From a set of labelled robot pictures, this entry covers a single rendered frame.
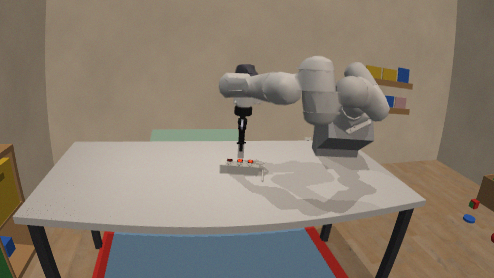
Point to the grey power strip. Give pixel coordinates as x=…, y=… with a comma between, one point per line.
x=241, y=167

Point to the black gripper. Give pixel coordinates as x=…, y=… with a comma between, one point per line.
x=242, y=112

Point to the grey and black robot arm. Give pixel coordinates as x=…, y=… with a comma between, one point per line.
x=316, y=74

